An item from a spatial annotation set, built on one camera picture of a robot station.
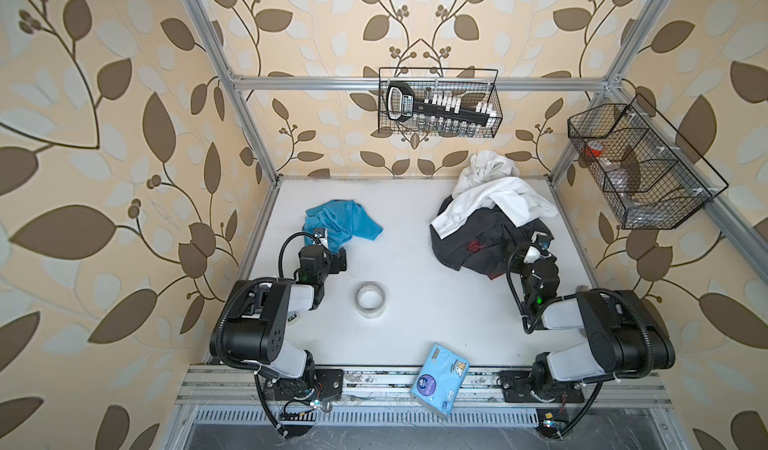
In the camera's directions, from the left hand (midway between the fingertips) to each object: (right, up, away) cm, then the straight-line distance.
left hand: (329, 246), depth 95 cm
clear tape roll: (+14, -16, -5) cm, 21 cm away
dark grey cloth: (+50, +1, 0) cm, 50 cm away
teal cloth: (+3, +8, +5) cm, 10 cm away
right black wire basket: (+85, +20, -21) cm, 90 cm away
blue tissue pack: (+32, -29, -24) cm, 50 cm away
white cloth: (+53, +21, -2) cm, 57 cm away
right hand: (+61, 0, -5) cm, 62 cm away
